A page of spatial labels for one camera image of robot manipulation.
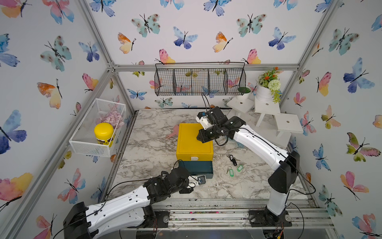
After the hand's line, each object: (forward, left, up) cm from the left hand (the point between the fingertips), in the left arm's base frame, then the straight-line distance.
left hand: (195, 174), depth 77 cm
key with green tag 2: (+8, -27, -12) cm, 30 cm away
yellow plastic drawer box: (+10, +2, +10) cm, 14 cm away
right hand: (+16, -2, +11) cm, 19 cm away
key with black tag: (+14, -24, -11) cm, 30 cm away
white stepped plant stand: (+30, -57, +3) cm, 64 cm away
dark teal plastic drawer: (+2, -2, +3) cm, 4 cm away
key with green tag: (+7, -22, -13) cm, 26 cm away
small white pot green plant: (+45, -31, +15) cm, 57 cm away
